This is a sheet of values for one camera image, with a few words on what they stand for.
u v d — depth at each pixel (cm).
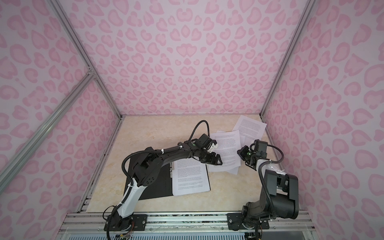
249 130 112
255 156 70
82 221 75
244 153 82
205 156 81
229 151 95
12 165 52
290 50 84
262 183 47
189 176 89
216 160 82
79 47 82
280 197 44
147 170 55
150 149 59
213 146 88
